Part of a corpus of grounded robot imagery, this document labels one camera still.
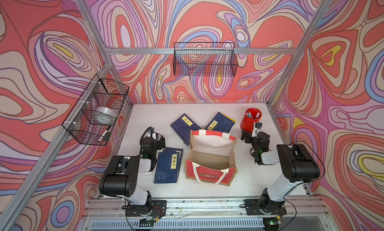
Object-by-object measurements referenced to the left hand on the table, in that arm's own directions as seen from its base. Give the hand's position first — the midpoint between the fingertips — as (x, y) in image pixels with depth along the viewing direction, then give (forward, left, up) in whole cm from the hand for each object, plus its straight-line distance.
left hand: (156, 136), depth 94 cm
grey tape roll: (-6, +18, +27) cm, 33 cm away
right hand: (+4, -61, -1) cm, 61 cm away
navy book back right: (+12, -43, -1) cm, 44 cm away
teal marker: (+14, -62, +6) cm, 63 cm away
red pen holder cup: (+8, -59, +3) cm, 60 cm away
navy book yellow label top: (-17, -9, -4) cm, 20 cm away
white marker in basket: (-11, +20, +19) cm, 30 cm away
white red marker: (+12, -66, +7) cm, 68 cm away
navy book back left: (+9, -16, -1) cm, 19 cm away
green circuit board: (-44, 0, -9) cm, 45 cm away
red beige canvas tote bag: (-13, -34, -6) cm, 37 cm away
